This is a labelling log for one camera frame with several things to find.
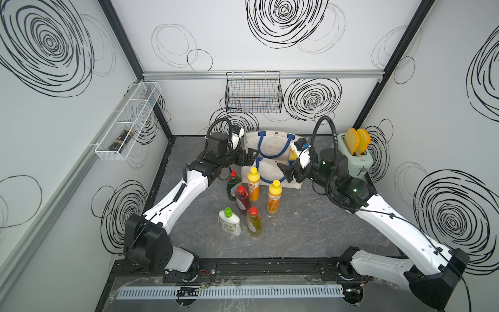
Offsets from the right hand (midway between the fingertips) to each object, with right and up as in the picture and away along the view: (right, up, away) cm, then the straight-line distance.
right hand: (290, 156), depth 68 cm
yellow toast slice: (+38, +7, +21) cm, 44 cm away
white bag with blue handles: (-3, +4, +29) cm, 30 cm away
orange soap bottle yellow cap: (-13, -12, +12) cm, 22 cm away
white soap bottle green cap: (-22, -25, +5) cm, 34 cm away
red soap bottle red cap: (-18, -19, +12) cm, 28 cm away
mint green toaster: (+35, -5, +21) cm, 41 cm away
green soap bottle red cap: (-22, -11, +16) cm, 30 cm away
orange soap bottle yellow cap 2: (-5, -17, +9) cm, 20 cm away
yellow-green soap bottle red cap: (-13, -25, +5) cm, 29 cm away
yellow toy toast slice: (+34, +8, +23) cm, 41 cm away
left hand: (-15, +2, +10) cm, 18 cm away
